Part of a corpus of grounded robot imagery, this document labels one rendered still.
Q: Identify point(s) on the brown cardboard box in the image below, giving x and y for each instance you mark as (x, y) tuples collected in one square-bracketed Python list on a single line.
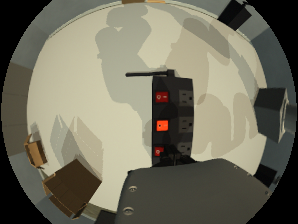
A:
[(34, 150), (72, 181)]

